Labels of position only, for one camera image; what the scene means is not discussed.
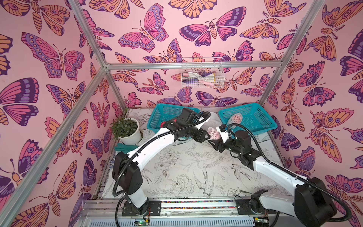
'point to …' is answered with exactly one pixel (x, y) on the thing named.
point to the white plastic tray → (214, 121)
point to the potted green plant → (127, 129)
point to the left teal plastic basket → (160, 113)
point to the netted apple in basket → (236, 118)
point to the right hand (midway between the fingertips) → (213, 135)
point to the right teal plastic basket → (255, 117)
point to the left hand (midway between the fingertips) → (208, 134)
